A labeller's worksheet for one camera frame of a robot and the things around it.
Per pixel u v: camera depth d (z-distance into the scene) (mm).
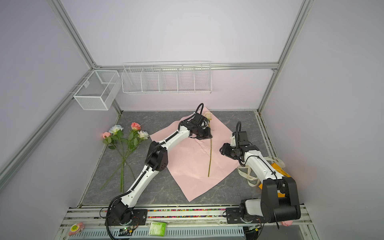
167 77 977
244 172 874
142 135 1019
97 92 978
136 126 1078
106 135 1030
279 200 419
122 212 642
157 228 694
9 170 504
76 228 676
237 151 639
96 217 755
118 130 1052
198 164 921
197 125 861
